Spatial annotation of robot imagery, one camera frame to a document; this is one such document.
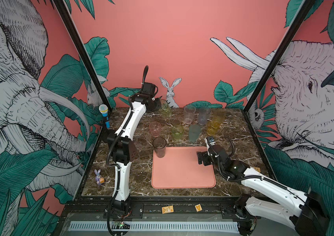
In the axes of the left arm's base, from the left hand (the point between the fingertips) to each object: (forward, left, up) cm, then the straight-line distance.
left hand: (159, 103), depth 89 cm
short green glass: (-6, -11, -23) cm, 27 cm away
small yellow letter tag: (-54, -20, -24) cm, 62 cm away
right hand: (-28, -24, -10) cm, 38 cm away
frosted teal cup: (-5, -25, -24) cm, 35 cm away
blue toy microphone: (-3, +34, -1) cm, 34 cm away
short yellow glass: (-3, -38, -23) cm, 45 cm away
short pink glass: (-2, +4, -23) cm, 23 cm away
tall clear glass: (+7, -21, -15) cm, 27 cm away
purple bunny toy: (-38, +35, -22) cm, 56 cm away
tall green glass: (-4, -4, -2) cm, 5 cm away
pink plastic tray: (-32, -12, -27) cm, 43 cm away
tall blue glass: (+5, -31, -15) cm, 35 cm away
